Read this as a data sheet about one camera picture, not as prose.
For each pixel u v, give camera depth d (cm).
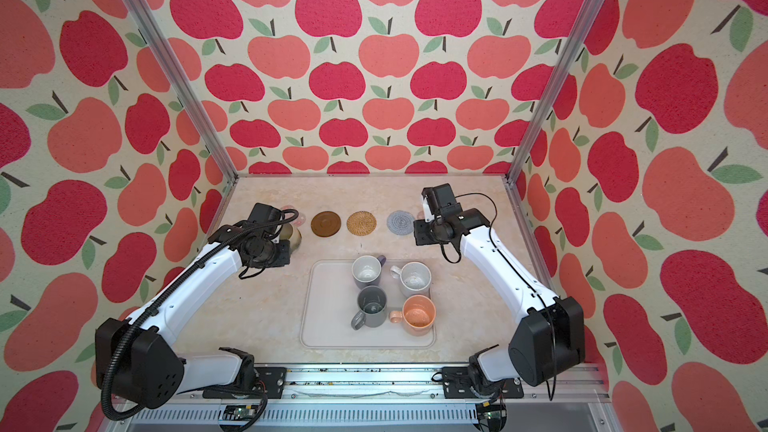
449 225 57
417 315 83
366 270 93
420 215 109
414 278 92
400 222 107
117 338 40
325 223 106
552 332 40
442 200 63
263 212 66
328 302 89
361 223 107
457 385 73
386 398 73
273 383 75
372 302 84
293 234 83
